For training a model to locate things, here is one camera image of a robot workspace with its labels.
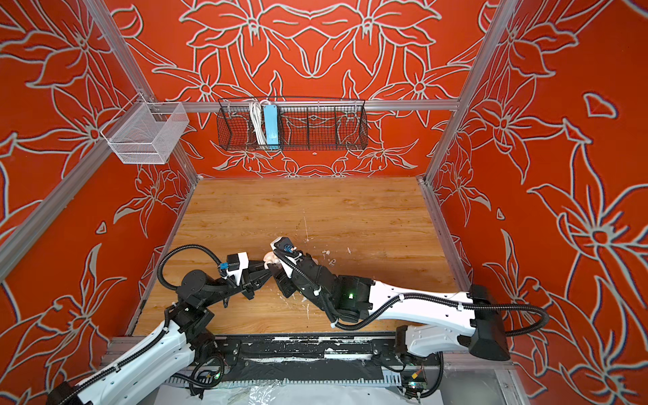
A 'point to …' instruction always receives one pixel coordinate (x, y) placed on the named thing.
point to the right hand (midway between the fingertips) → (273, 254)
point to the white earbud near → (327, 252)
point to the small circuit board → (413, 383)
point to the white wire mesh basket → (146, 132)
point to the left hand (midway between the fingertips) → (275, 264)
